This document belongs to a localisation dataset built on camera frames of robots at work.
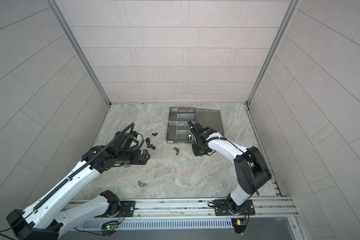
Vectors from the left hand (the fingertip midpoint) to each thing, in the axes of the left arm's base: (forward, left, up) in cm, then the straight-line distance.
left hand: (147, 155), depth 73 cm
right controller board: (-27, -44, -16) cm, 54 cm away
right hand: (+7, -26, -13) cm, 29 cm away
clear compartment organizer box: (+22, -14, -11) cm, 29 cm away
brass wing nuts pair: (+10, -14, -15) cm, 23 cm away
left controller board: (-28, +14, -12) cm, 34 cm away
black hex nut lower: (+12, +1, -15) cm, 20 cm away
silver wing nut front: (-10, +4, -14) cm, 18 cm away
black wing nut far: (+21, +2, -16) cm, 27 cm away
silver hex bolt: (+19, -21, -12) cm, 31 cm away
